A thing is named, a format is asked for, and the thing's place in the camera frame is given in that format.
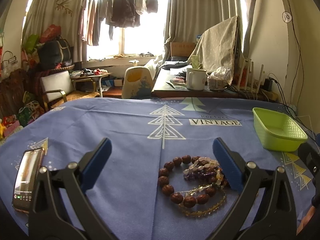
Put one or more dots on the blue printed tablecloth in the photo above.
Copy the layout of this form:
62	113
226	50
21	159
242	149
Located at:
145	134

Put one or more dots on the wooden armchair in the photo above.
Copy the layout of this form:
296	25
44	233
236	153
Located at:
59	88

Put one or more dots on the cardboard box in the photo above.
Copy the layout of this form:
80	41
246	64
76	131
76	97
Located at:
183	49

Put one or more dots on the foil wrapped package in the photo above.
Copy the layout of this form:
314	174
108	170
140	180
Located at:
220	78

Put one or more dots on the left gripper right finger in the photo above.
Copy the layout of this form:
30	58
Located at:
276	215

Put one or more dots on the hanging dark jacket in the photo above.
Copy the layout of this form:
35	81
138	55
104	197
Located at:
124	14

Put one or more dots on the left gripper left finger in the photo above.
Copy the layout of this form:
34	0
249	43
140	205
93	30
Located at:
48	217

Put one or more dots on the dark wooden desk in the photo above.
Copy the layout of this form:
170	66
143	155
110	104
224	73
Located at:
171	83

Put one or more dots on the dark duffel bag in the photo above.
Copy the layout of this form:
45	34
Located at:
55	52

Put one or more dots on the beige right curtain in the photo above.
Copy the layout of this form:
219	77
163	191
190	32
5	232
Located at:
186	19

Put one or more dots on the white wifi router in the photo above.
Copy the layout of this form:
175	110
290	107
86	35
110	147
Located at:
249	78

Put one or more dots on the beige curtain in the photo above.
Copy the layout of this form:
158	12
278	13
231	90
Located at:
186	19
63	13

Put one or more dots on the red bag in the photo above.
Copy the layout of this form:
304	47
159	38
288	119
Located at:
52	32

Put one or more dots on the smartphone with lit screen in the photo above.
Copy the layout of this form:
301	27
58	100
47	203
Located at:
25	179

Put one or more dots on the right human hand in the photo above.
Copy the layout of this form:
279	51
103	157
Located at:
309	226

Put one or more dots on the white plastic chair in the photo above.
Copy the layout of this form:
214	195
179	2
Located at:
138	83

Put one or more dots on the black power adapter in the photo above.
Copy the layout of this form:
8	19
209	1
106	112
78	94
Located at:
268	83

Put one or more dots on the small wooden side table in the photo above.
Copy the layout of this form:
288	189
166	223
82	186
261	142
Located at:
95	79

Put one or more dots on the white wall hook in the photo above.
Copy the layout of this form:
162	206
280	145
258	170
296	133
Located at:
287	17

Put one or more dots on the green plastic basket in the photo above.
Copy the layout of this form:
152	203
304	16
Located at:
277	131

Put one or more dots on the cloth covered monitor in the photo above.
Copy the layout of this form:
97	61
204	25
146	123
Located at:
220	46

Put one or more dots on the beige left curtain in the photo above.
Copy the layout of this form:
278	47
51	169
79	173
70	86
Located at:
63	13

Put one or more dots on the white enamel mug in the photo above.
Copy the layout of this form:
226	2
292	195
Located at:
196	79

